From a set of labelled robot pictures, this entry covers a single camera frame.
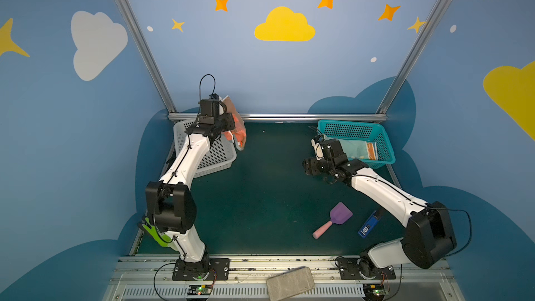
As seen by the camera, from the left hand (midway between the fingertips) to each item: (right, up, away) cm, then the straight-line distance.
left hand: (232, 117), depth 87 cm
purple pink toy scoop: (+46, -42, +1) cm, 62 cm away
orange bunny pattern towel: (+68, -15, +17) cm, 71 cm away
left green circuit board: (-8, -62, -16) cm, 65 cm away
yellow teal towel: (+60, -14, +17) cm, 64 cm away
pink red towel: (+2, -7, +1) cm, 8 cm away
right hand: (+35, -18, 0) cm, 39 cm away
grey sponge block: (+23, -59, -18) cm, 66 cm away
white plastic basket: (-9, -15, +21) cm, 28 cm away
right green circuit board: (+52, -63, -16) cm, 83 cm away
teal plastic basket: (+66, -4, +24) cm, 71 cm away
